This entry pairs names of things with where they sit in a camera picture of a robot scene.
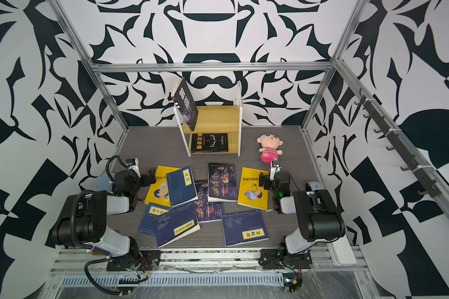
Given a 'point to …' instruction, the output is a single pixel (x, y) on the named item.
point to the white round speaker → (316, 185)
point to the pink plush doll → (270, 144)
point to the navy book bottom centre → (176, 225)
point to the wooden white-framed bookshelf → (217, 129)
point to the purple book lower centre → (207, 211)
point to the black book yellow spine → (209, 142)
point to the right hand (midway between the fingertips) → (273, 170)
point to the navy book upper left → (181, 186)
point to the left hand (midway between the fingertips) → (143, 166)
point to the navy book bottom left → (153, 212)
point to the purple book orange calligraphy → (222, 182)
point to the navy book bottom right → (244, 228)
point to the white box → (341, 252)
